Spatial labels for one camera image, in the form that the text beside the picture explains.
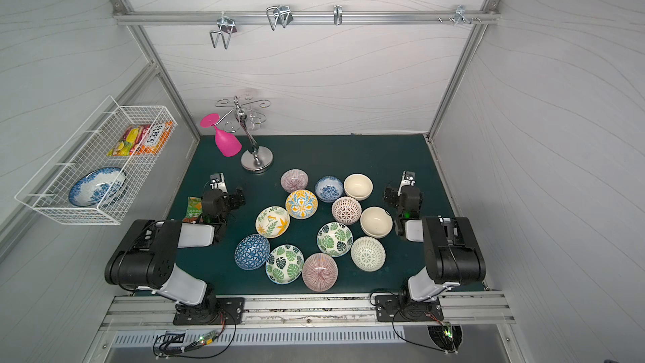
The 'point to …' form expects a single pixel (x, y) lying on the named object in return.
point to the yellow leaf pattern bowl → (272, 222)
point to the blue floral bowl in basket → (97, 186)
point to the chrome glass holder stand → (256, 158)
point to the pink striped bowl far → (294, 179)
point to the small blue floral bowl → (328, 189)
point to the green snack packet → (194, 209)
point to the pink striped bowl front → (320, 272)
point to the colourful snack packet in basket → (140, 139)
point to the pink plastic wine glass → (227, 142)
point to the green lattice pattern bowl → (368, 254)
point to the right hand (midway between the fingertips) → (404, 185)
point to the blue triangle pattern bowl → (252, 252)
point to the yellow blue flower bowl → (301, 204)
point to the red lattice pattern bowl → (346, 211)
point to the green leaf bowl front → (284, 264)
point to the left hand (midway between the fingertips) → (227, 188)
